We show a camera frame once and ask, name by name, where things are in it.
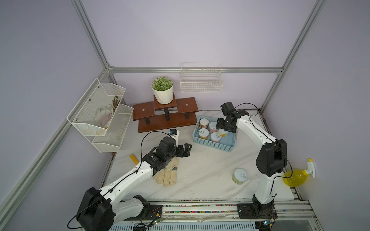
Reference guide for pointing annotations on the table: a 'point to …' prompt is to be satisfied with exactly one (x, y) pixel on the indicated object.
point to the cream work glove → (167, 176)
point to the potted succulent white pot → (163, 89)
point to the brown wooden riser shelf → (154, 116)
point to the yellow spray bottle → (299, 176)
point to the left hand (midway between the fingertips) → (184, 147)
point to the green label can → (239, 176)
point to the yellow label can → (222, 132)
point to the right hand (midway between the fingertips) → (224, 129)
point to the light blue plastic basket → (228, 143)
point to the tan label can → (203, 133)
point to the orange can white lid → (212, 126)
